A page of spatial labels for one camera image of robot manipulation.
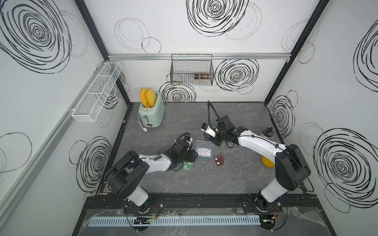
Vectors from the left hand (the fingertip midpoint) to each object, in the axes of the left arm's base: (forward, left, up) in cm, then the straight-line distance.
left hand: (196, 154), depth 89 cm
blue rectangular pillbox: (+5, -6, -2) cm, 8 cm away
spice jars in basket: (+38, -2, +30) cm, 48 cm away
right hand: (+9, -9, +8) cm, 15 cm away
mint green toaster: (+22, +29, +8) cm, 37 cm away
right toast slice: (+33, +31, +16) cm, 48 cm away
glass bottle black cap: (+13, -45, +9) cm, 47 cm away
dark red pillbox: (-2, -14, -2) cm, 14 cm away
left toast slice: (+31, +36, +18) cm, 51 cm away
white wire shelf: (+10, +55, +30) cm, 63 cm away
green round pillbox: (-6, +5, -2) cm, 8 cm away
